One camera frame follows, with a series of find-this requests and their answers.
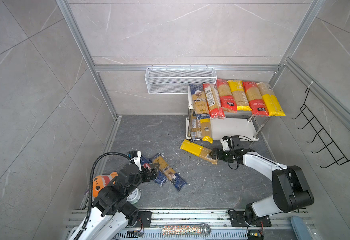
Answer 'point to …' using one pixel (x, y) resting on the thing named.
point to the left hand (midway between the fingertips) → (152, 162)
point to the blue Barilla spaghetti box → (161, 180)
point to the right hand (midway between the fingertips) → (215, 153)
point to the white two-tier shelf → (229, 127)
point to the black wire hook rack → (321, 136)
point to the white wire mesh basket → (165, 80)
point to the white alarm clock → (134, 197)
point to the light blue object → (301, 230)
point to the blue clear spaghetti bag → (176, 180)
